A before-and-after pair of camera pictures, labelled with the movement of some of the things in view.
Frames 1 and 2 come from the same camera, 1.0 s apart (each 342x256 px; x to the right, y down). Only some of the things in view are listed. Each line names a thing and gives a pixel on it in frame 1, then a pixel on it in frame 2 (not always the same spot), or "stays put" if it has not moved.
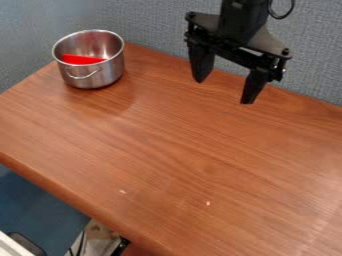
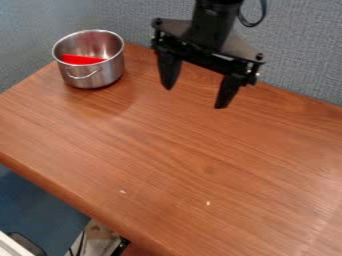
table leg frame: x=98 y=240 stays put
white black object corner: x=16 y=245 stays put
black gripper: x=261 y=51 to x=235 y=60
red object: x=75 y=59 stays put
